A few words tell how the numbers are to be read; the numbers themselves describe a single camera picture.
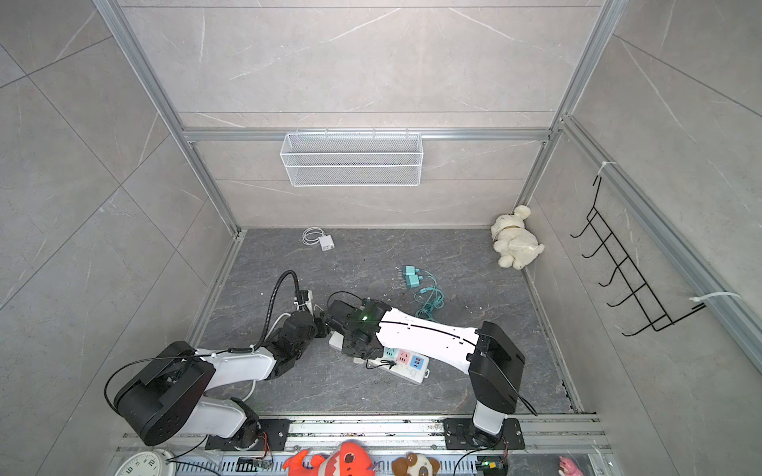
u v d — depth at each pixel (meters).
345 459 0.64
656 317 0.59
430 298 0.97
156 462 0.66
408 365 0.82
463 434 0.75
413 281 1.01
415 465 0.68
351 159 1.00
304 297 0.78
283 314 0.95
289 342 0.69
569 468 0.67
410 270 1.04
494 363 0.45
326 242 1.14
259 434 0.72
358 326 0.55
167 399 0.43
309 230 1.19
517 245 1.01
